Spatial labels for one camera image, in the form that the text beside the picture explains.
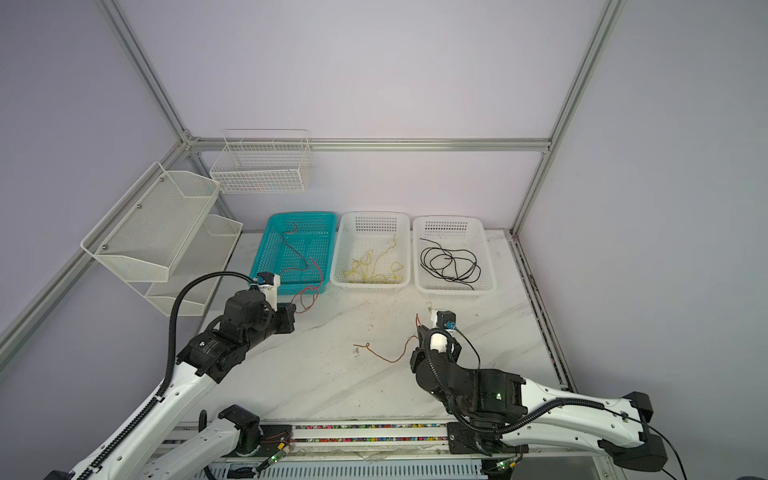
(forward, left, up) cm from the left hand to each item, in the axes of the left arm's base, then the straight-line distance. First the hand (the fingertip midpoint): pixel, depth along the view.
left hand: (292, 309), depth 76 cm
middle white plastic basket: (+46, -13, -17) cm, 51 cm away
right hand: (-8, -31, +3) cm, 32 cm away
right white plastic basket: (+43, -50, -14) cm, 67 cm away
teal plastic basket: (+39, +11, -19) cm, 44 cm away
